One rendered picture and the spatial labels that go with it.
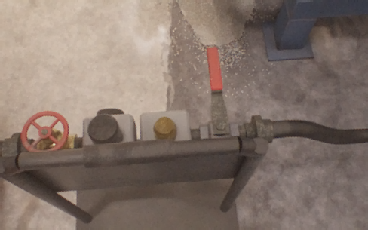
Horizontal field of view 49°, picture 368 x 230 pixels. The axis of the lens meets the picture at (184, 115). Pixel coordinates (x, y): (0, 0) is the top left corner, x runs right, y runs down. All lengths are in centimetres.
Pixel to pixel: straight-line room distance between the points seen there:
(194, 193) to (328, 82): 53
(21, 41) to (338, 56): 99
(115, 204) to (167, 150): 59
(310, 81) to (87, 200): 73
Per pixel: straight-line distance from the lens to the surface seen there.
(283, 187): 113
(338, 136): 80
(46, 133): 64
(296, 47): 128
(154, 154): 53
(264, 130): 67
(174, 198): 109
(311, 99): 124
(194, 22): 131
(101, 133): 62
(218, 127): 64
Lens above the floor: 108
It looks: 68 degrees down
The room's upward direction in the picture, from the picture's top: straight up
